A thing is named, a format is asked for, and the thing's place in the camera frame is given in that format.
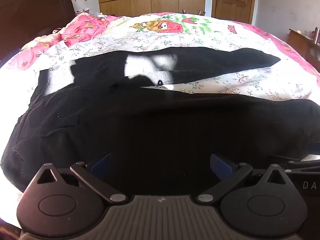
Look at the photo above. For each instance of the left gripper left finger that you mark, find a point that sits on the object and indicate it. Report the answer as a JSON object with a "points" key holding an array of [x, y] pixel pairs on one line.
{"points": [[101, 166]]}

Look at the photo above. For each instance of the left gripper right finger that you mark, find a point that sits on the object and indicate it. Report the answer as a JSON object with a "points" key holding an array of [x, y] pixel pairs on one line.
{"points": [[222, 167]]}

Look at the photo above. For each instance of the black pants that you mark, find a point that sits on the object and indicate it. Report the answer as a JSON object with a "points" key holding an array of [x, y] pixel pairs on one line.
{"points": [[140, 119]]}

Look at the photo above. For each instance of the pink cartoon quilt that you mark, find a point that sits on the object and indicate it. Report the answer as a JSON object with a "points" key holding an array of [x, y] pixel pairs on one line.
{"points": [[87, 34]]}

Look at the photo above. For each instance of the floral white bed sheet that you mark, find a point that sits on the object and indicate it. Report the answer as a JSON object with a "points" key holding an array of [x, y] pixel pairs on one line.
{"points": [[225, 62]]}

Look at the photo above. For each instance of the wooden side table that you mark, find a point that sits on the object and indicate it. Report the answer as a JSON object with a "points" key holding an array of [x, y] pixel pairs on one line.
{"points": [[305, 47]]}

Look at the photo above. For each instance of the metal thermos bottle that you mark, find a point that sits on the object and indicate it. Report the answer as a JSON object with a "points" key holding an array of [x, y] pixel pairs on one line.
{"points": [[316, 35]]}

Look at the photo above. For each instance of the wooden door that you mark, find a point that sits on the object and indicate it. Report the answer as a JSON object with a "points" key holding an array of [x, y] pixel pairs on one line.
{"points": [[234, 10]]}

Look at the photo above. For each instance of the dark wooden headboard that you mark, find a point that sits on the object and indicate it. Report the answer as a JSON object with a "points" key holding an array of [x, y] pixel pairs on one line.
{"points": [[24, 20]]}

